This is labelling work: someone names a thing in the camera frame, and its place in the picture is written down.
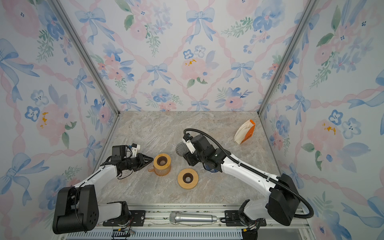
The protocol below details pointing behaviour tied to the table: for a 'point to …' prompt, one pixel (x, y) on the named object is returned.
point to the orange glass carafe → (160, 172)
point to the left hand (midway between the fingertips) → (152, 158)
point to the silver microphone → (178, 217)
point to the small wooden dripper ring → (162, 167)
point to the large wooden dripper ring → (186, 185)
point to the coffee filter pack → (244, 132)
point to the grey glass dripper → (181, 149)
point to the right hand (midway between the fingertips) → (187, 152)
